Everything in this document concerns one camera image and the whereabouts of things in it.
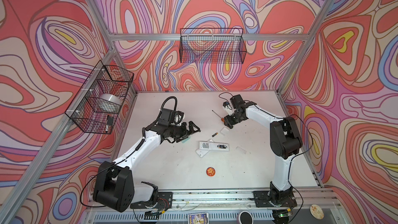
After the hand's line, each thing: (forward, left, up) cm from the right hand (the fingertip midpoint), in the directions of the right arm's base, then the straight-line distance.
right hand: (230, 124), depth 98 cm
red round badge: (-28, +15, -3) cm, 32 cm away
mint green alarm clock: (-10, +29, -1) cm, 30 cm away
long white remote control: (-15, +10, 0) cm, 18 cm away
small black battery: (-6, +11, -2) cm, 13 cm away
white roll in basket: (-6, +61, +31) cm, 69 cm away
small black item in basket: (-11, +63, +24) cm, 68 cm away
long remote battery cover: (-16, -4, -3) cm, 17 cm away
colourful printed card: (-48, +22, -1) cm, 53 cm away
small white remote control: (-18, +20, -1) cm, 27 cm away
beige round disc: (-48, -33, -3) cm, 58 cm away
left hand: (-12, +22, +13) cm, 29 cm away
